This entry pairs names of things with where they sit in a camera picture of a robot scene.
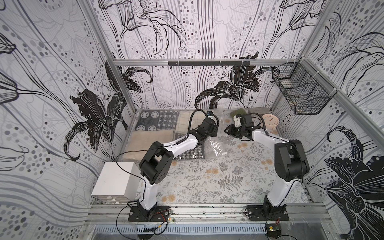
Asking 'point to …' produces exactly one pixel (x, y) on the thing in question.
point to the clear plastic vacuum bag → (214, 147)
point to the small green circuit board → (274, 230)
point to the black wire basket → (306, 90)
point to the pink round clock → (271, 121)
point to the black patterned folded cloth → (156, 120)
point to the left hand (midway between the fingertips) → (214, 128)
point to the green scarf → (240, 111)
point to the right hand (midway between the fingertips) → (228, 129)
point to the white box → (118, 183)
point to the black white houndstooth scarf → (192, 153)
